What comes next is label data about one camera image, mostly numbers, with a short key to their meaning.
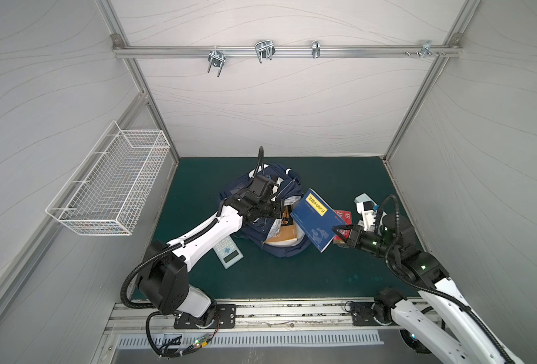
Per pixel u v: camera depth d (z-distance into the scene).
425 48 0.76
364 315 0.73
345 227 0.67
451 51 0.78
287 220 0.92
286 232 0.89
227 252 0.86
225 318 0.73
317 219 0.76
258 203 0.62
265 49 0.77
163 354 0.67
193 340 0.69
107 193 0.68
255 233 0.88
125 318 0.75
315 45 0.72
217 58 0.80
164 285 0.41
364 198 1.01
